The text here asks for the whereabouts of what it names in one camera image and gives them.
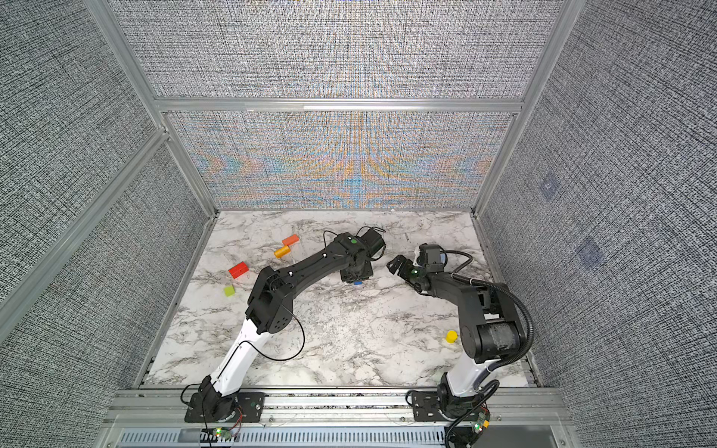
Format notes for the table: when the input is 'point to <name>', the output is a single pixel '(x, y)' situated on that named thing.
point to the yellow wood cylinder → (451, 336)
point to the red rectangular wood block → (238, 270)
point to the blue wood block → (358, 283)
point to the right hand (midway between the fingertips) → (397, 268)
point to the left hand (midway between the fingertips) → (364, 278)
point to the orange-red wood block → (291, 240)
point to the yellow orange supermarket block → (282, 251)
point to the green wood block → (229, 290)
